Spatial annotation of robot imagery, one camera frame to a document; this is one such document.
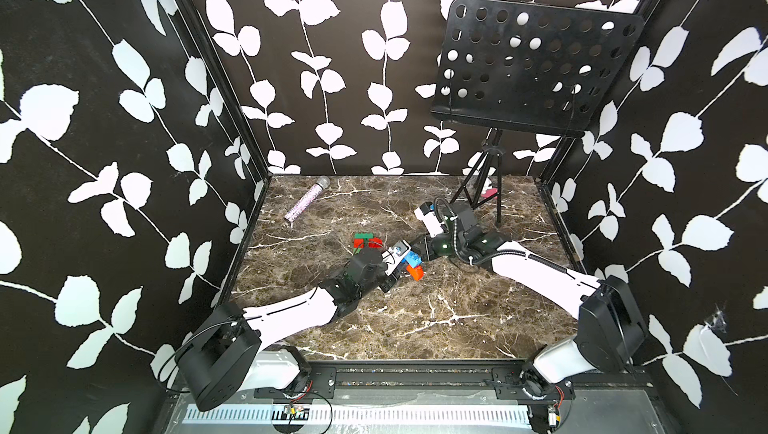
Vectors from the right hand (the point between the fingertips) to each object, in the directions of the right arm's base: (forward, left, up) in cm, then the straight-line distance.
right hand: (405, 243), depth 80 cm
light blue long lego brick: (-4, -2, -2) cm, 5 cm away
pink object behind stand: (+33, -33, -16) cm, 49 cm away
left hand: (-1, +2, -4) cm, 5 cm away
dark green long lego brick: (+13, +14, -16) cm, 25 cm away
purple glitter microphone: (+29, +37, -15) cm, 49 cm away
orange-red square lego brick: (+10, +16, -17) cm, 25 cm away
